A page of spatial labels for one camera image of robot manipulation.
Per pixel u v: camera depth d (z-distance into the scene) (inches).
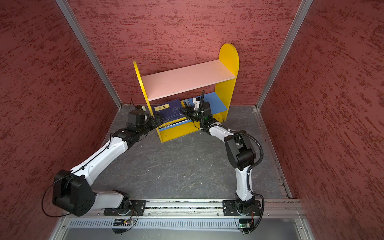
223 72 32.4
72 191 15.8
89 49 34.4
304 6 28.0
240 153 21.0
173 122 35.3
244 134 20.5
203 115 29.1
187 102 40.7
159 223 30.5
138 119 24.9
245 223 27.6
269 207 29.8
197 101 34.4
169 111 35.4
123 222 28.0
